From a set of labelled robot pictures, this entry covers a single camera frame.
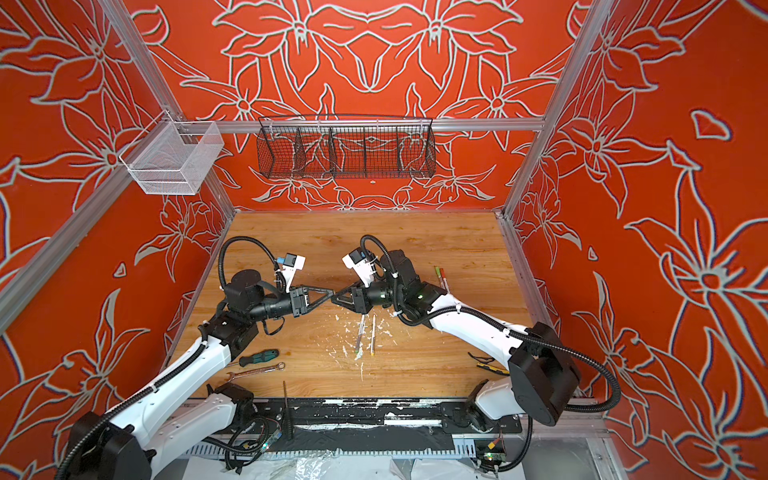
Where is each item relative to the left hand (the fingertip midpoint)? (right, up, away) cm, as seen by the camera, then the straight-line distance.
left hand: (331, 295), depth 70 cm
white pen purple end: (+34, +2, +31) cm, 46 cm away
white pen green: (+31, +3, +31) cm, 44 cm away
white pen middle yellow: (+10, -15, +17) cm, 25 cm away
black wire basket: (0, +45, +30) cm, 54 cm away
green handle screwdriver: (-21, -19, +11) cm, 31 cm away
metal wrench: (-17, -22, +11) cm, 30 cm away
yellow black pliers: (+40, -21, +10) cm, 47 cm away
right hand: (0, -1, 0) cm, 1 cm away
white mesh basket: (-54, +39, +23) cm, 71 cm away
